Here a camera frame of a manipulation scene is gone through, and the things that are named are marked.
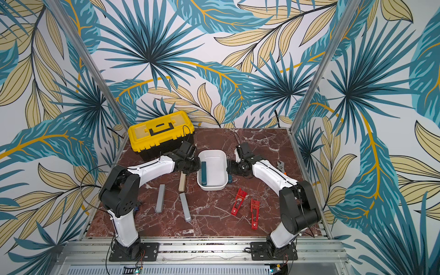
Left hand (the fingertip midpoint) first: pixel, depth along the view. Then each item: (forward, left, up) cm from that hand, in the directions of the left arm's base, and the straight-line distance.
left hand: (200, 168), depth 94 cm
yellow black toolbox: (+12, +26, +10) cm, 30 cm away
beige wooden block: (-8, +9, -4) cm, 13 cm away
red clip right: (-19, -29, -5) cm, 34 cm away
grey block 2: (-20, +6, -4) cm, 21 cm away
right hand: (-2, -17, +3) cm, 17 cm away
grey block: (-16, +19, -4) cm, 25 cm away
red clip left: (-14, -21, -5) cm, 26 cm away
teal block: (-2, -2, -3) cm, 4 cm away
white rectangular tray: (+2, -9, -5) cm, 10 cm away
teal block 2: (-6, -16, 0) cm, 17 cm away
